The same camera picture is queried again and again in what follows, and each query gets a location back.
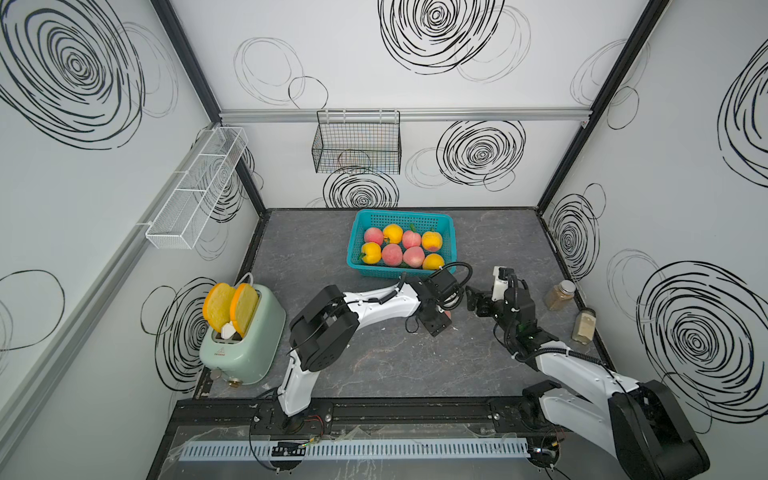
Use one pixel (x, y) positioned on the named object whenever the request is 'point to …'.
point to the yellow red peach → (432, 241)
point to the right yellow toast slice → (242, 306)
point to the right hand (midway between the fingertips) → (482, 288)
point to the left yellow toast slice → (217, 305)
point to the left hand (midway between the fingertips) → (435, 319)
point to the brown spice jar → (555, 296)
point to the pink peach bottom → (413, 257)
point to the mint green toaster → (245, 360)
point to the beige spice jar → (584, 326)
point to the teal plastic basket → (420, 221)
